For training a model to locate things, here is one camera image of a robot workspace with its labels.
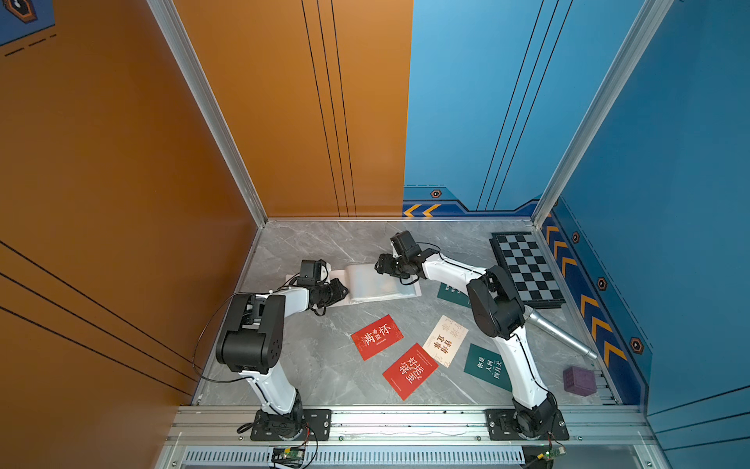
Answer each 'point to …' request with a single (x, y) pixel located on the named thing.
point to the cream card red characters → (445, 340)
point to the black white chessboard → (525, 267)
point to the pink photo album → (365, 282)
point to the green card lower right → (487, 365)
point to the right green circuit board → (552, 453)
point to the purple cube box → (579, 380)
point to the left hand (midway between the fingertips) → (348, 287)
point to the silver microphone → (584, 350)
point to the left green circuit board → (291, 456)
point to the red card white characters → (376, 337)
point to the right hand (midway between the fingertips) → (382, 268)
